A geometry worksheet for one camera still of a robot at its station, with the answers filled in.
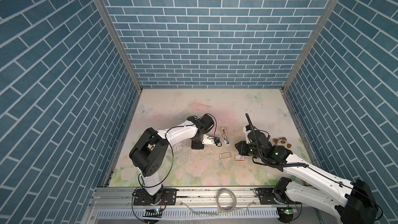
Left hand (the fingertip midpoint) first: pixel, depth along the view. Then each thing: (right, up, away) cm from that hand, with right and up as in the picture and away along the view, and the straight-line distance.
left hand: (198, 142), depth 89 cm
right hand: (+19, +2, -9) cm, 21 cm away
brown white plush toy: (+48, +1, 0) cm, 48 cm away
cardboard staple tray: (+15, -7, -2) cm, 17 cm away
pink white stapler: (+16, +3, +4) cm, 17 cm away
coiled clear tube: (+16, -20, -16) cm, 30 cm away
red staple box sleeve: (+23, -7, -5) cm, 24 cm away
